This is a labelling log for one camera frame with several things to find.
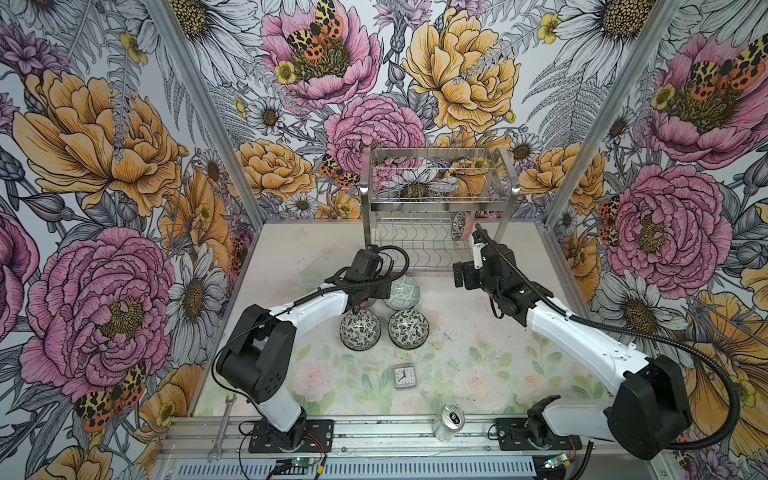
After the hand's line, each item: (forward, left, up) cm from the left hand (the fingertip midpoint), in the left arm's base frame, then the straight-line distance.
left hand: (379, 289), depth 92 cm
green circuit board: (-42, +18, -8) cm, 46 cm away
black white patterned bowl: (-11, -8, -5) cm, 14 cm away
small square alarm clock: (-23, -7, -6) cm, 25 cm away
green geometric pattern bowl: (+2, -8, -6) cm, 10 cm away
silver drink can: (-36, -16, +6) cm, 40 cm away
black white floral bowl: (+31, -29, -3) cm, 43 cm away
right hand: (-1, -26, +10) cm, 28 cm away
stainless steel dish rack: (+34, -10, +8) cm, 36 cm away
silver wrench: (-40, +39, -7) cm, 56 cm away
